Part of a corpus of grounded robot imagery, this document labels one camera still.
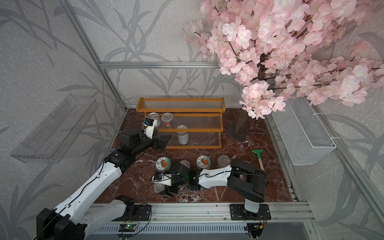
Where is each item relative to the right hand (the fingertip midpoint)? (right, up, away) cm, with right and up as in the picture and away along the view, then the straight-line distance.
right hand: (159, 183), depth 76 cm
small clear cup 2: (0, -1, -3) cm, 3 cm away
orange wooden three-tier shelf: (+14, +31, +40) cm, 52 cm away
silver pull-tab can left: (-7, +35, +12) cm, 38 cm away
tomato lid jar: (0, +8, +7) cm, 10 cm away
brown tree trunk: (+48, +33, +18) cm, 61 cm away
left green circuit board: (-14, -19, -6) cm, 24 cm away
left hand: (+2, +26, 0) cm, 26 cm away
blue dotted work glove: (-37, +13, +20) cm, 44 cm away
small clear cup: (+1, +34, +11) cm, 36 cm away
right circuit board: (+48, -22, -2) cm, 53 cm away
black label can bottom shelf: (+10, +22, +16) cm, 29 cm away
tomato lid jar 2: (+23, +10, +7) cm, 25 cm away
